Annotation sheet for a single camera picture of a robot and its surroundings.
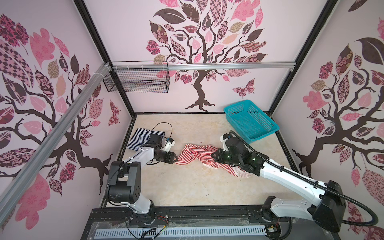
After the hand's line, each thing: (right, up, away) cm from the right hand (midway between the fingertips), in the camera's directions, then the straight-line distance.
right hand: (210, 153), depth 76 cm
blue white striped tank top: (-47, +6, +27) cm, 55 cm away
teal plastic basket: (+37, +17, +41) cm, 58 cm away
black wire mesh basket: (-44, +46, +19) cm, 66 cm away
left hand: (-21, -7, +14) cm, 27 cm away
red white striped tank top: (-4, -2, +10) cm, 11 cm away
